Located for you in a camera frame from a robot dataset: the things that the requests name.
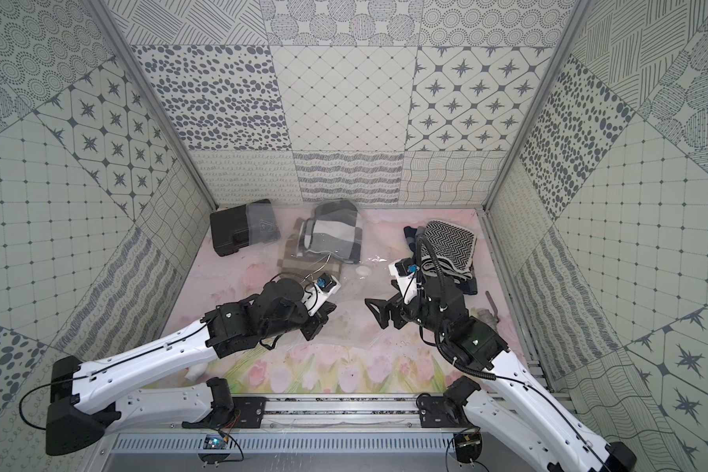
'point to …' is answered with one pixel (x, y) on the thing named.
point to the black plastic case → (239, 226)
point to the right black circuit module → (467, 446)
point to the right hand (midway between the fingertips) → (383, 294)
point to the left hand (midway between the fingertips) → (340, 311)
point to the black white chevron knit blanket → (453, 248)
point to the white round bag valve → (363, 270)
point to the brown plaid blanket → (308, 265)
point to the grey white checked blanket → (332, 228)
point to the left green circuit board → (214, 442)
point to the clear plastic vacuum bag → (354, 332)
